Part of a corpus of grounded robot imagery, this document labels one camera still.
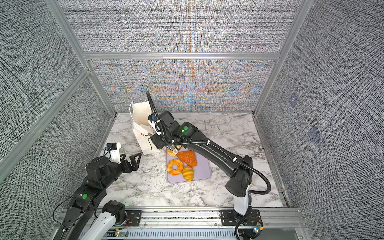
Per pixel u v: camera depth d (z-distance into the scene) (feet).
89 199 1.56
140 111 3.08
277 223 2.41
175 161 2.96
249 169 1.40
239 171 1.43
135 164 2.11
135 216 2.41
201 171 2.93
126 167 2.03
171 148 2.19
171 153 3.05
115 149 2.01
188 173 2.79
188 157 2.96
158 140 2.06
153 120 2.05
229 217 2.39
